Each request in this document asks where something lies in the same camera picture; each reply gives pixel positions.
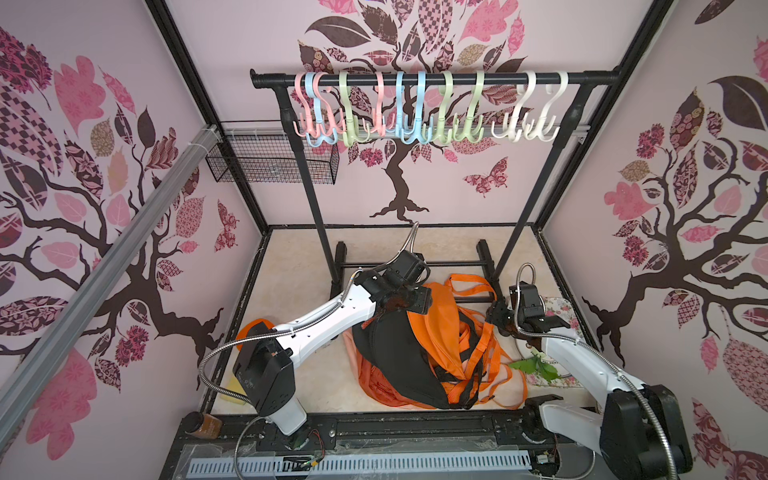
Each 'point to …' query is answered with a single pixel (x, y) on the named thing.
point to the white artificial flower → (535, 365)
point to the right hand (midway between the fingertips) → (497, 311)
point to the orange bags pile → (442, 352)
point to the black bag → (388, 340)
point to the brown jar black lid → (207, 426)
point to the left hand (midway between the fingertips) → (422, 305)
